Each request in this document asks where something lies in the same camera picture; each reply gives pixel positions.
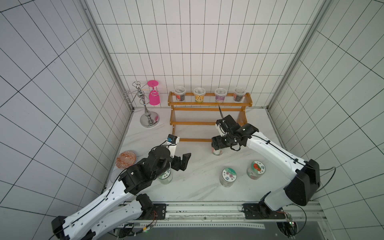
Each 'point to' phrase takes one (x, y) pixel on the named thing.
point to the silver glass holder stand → (149, 119)
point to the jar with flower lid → (216, 152)
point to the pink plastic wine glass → (154, 95)
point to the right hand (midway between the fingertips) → (213, 143)
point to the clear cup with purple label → (220, 93)
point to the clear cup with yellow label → (199, 93)
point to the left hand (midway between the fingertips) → (179, 154)
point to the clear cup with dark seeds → (180, 92)
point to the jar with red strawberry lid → (256, 170)
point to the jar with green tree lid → (166, 177)
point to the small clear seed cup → (238, 94)
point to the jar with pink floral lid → (227, 176)
